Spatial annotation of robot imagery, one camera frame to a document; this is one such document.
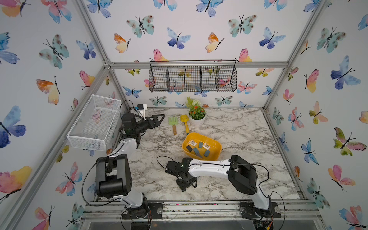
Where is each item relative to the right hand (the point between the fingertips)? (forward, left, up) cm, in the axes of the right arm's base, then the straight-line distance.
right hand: (185, 185), depth 82 cm
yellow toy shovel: (+48, +4, +2) cm, 48 cm away
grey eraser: (+19, -7, 0) cm, 20 cm away
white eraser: (+28, -3, +1) cm, 28 cm away
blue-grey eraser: (+27, -8, 0) cm, 28 cm away
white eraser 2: (+25, -12, +1) cm, 28 cm away
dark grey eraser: (+24, 0, 0) cm, 24 cm away
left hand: (+32, +15, +23) cm, 42 cm away
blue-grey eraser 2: (+22, -5, 0) cm, 23 cm away
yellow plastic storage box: (+23, -18, 0) cm, 30 cm away
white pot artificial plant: (+42, -5, +13) cm, 44 cm away
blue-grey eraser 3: (+21, -13, -1) cm, 25 cm away
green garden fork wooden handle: (+45, +13, -1) cm, 47 cm away
